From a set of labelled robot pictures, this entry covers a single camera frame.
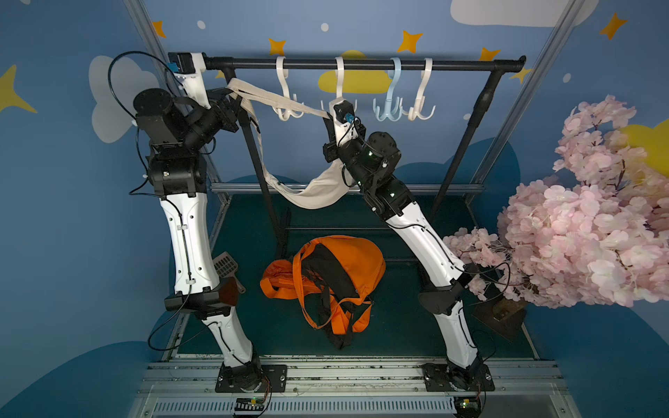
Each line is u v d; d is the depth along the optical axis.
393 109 0.62
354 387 0.73
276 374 0.75
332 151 0.56
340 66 0.51
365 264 0.91
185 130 0.44
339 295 0.88
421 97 0.58
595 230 0.42
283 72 0.51
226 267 0.98
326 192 0.79
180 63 0.43
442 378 0.75
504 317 0.83
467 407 0.73
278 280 0.85
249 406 0.73
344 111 0.47
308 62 0.51
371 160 0.47
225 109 0.48
